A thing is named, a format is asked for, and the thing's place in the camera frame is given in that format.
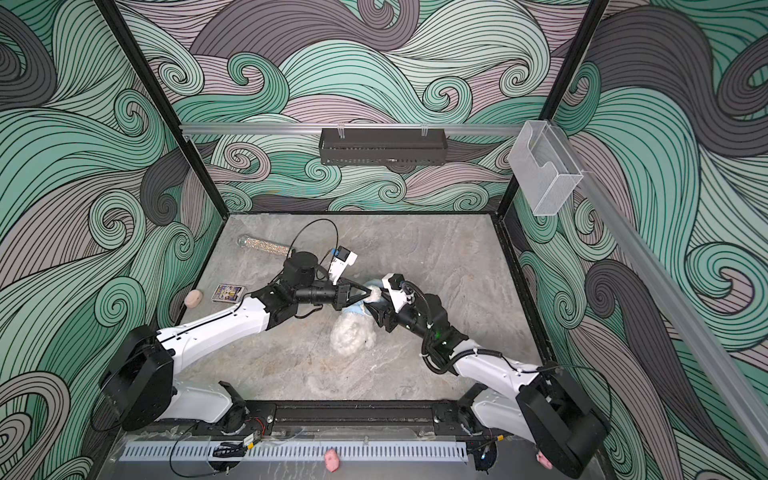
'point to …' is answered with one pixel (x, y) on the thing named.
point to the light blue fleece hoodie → (358, 307)
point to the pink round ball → (193, 298)
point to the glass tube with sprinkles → (259, 245)
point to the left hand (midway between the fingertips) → (372, 293)
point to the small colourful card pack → (227, 293)
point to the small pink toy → (332, 460)
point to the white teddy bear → (352, 332)
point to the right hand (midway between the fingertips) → (373, 296)
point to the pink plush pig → (543, 460)
